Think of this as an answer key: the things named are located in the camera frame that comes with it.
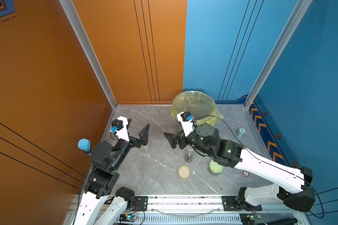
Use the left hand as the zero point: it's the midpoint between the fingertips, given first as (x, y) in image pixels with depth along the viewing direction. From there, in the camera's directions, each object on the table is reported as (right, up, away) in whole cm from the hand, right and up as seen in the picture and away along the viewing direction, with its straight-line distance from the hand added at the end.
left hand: (140, 121), depth 60 cm
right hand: (+14, -3, +2) cm, 15 cm away
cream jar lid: (+21, -32, +25) cm, 45 cm away
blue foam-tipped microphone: (-26, -10, +2) cm, 28 cm away
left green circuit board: (-8, -50, +11) cm, 52 cm away
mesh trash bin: (+32, +9, +33) cm, 47 cm away
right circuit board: (+54, -49, +10) cm, 73 cm away
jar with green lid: (+38, -28, +20) cm, 51 cm away
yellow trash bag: (+39, +2, +18) cm, 43 cm away
